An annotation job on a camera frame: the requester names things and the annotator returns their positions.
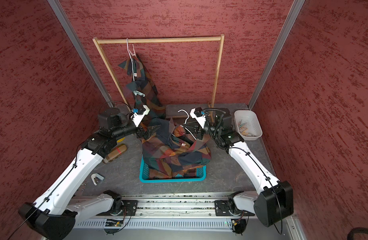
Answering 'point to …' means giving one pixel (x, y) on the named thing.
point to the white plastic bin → (248, 124)
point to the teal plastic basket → (144, 177)
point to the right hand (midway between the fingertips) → (184, 126)
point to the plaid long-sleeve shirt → (174, 152)
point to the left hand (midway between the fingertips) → (151, 121)
